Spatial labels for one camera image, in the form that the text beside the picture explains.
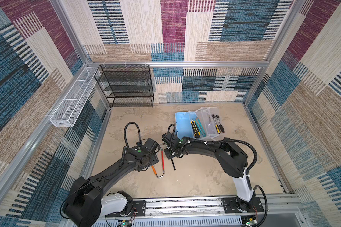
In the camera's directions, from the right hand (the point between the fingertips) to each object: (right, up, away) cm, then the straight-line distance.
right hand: (170, 154), depth 93 cm
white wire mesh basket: (-52, +26, -22) cm, 62 cm away
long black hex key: (+2, -5, -4) cm, 7 cm away
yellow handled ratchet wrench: (+29, +18, -1) cm, 34 cm away
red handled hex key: (-5, -3, -3) cm, 7 cm away
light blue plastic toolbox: (+21, +20, +2) cm, 29 cm away
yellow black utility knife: (+17, +13, -1) cm, 21 cm away
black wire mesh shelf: (-34, +48, +17) cm, 61 cm away
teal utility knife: (+20, +17, +4) cm, 27 cm away
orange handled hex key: (-7, -11, -10) cm, 16 cm away
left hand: (-11, -1, -9) cm, 14 cm away
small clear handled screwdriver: (+26, +20, +1) cm, 32 cm away
